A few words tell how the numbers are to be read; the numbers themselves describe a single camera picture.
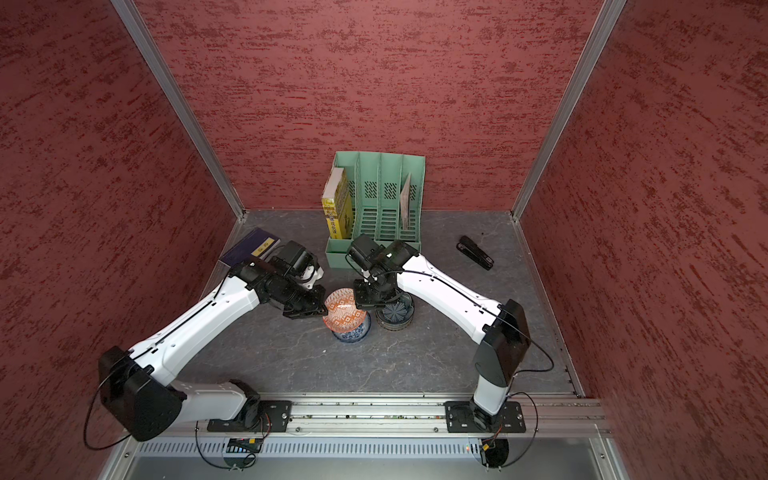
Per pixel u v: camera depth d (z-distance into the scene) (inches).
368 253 23.4
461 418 28.7
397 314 33.8
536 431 27.4
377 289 24.9
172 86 32.9
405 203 40.8
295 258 24.0
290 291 24.2
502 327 17.1
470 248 41.8
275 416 29.1
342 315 31.1
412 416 29.8
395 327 32.6
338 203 35.6
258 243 43.4
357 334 33.5
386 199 46.7
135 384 15.0
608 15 28.0
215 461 26.9
